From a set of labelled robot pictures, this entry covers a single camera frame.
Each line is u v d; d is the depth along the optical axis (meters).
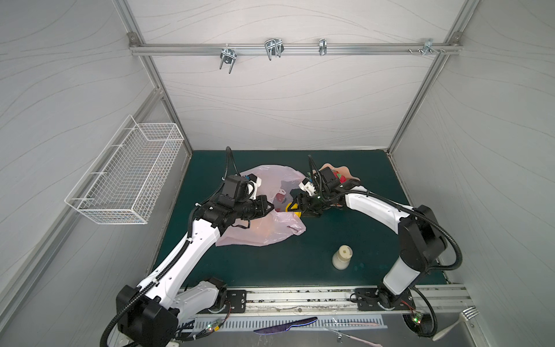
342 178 0.98
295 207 0.78
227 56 0.79
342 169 1.05
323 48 0.78
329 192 0.66
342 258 0.75
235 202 0.56
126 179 0.69
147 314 0.36
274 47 0.77
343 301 0.75
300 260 0.81
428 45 0.77
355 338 0.66
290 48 0.77
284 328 0.69
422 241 0.46
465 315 0.71
